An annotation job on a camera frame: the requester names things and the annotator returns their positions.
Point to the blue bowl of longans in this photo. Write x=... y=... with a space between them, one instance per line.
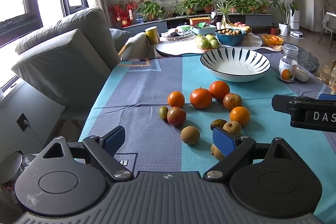
x=230 y=36

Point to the grey sofa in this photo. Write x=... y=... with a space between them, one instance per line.
x=70 y=61

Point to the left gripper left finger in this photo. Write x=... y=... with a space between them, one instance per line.
x=102 y=150

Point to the small orange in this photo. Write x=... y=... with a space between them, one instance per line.
x=176 y=99
x=241 y=115

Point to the red yellow plum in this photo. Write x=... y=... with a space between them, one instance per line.
x=231 y=101

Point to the white blue striped bowl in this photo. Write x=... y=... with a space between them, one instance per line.
x=234 y=64

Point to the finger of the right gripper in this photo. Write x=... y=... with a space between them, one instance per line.
x=327 y=97
x=280 y=103

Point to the small green fruit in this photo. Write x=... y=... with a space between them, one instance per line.
x=163 y=110

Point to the dark green fruit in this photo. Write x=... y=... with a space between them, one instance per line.
x=218 y=123

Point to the tall plant white pot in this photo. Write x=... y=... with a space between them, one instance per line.
x=285 y=9

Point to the dark marble round table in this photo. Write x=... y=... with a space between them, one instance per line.
x=306 y=59

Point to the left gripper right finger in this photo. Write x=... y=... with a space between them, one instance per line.
x=237 y=153

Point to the yellow tin can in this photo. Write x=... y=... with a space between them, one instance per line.
x=152 y=35

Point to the white round coffee table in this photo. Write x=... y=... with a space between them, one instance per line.
x=190 y=46

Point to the orange basket with oranges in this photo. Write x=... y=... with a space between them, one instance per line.
x=272 y=40

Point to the tangerine with stem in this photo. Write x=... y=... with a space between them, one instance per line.
x=201 y=98

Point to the white egg-shaped device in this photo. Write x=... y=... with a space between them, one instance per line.
x=301 y=75

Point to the green apples on plate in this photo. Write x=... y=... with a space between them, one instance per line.
x=207 y=42

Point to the potted green plant left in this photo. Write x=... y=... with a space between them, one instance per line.
x=151 y=10

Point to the clear jar orange label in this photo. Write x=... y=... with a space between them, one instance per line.
x=288 y=63

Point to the red flower decoration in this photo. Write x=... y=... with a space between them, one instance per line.
x=122 y=11

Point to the banana bunch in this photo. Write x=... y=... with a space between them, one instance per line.
x=238 y=25

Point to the light blue snack tray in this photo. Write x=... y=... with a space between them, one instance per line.
x=207 y=29

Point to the blue grey tablecloth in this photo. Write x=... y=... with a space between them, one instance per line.
x=135 y=90

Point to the white air purifier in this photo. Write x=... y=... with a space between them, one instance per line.
x=294 y=19

